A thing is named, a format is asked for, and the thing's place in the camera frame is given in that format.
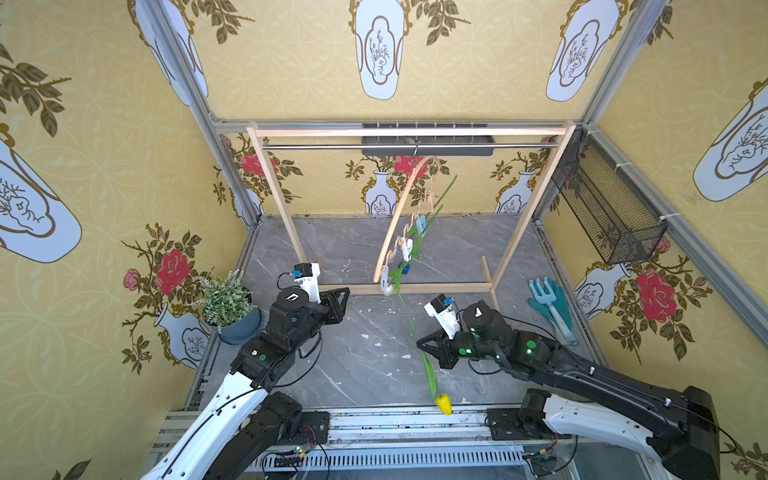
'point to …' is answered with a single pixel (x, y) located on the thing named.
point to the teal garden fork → (548, 297)
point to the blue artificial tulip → (404, 268)
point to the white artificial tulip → (389, 290)
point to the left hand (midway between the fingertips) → (350, 291)
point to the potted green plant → (229, 307)
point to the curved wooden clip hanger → (417, 228)
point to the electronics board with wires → (292, 457)
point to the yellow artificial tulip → (443, 402)
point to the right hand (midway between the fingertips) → (420, 352)
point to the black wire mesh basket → (617, 219)
